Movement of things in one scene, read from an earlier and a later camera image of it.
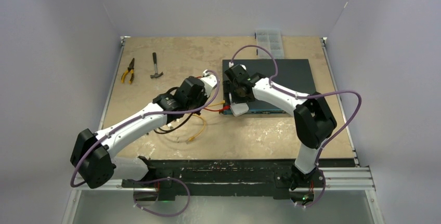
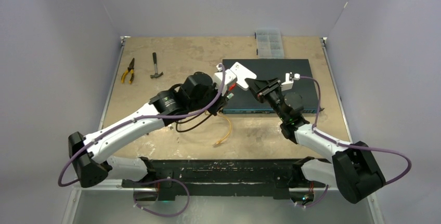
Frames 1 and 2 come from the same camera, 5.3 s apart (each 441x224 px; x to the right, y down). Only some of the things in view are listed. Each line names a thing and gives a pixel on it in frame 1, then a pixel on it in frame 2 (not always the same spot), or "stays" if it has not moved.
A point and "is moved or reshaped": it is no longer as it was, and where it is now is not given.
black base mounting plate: [224, 177] stays
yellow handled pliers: [130, 68] stays
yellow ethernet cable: [192, 137] to [228, 133]
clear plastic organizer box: [271, 40] stays
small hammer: [156, 75] stays
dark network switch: [294, 73] stays
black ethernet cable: [178, 125] to [180, 131]
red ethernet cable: [225, 107] is moved or reshaped
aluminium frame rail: [123, 39] stays
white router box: [238, 108] is moved or reshaped
